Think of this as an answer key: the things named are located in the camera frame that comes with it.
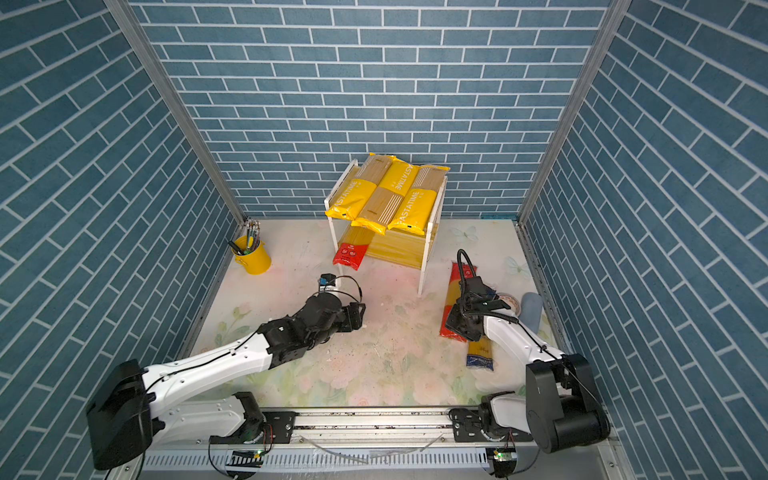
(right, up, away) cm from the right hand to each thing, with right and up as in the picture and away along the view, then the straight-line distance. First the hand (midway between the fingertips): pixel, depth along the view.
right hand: (453, 324), depth 89 cm
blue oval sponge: (+25, +4, +4) cm, 26 cm away
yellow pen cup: (-65, +18, +10) cm, 68 cm away
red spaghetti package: (-30, +24, 0) cm, 38 cm away
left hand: (-26, +6, -9) cm, 28 cm away
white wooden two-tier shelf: (-13, +23, +4) cm, 26 cm away
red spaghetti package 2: (+5, +14, +15) cm, 21 cm away
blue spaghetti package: (+7, -7, -5) cm, 11 cm away
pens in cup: (-63, +29, +6) cm, 70 cm away
